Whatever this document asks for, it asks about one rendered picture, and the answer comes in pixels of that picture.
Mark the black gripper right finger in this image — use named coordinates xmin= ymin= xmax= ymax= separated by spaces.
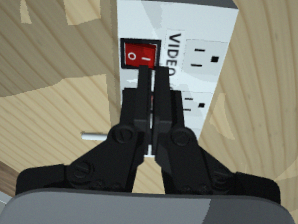
xmin=151 ymin=66 xmax=281 ymax=205

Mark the white power strip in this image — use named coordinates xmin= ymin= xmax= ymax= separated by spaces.
xmin=117 ymin=0 xmax=239 ymax=139

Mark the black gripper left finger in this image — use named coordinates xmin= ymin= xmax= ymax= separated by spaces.
xmin=15 ymin=65 xmax=152 ymax=196

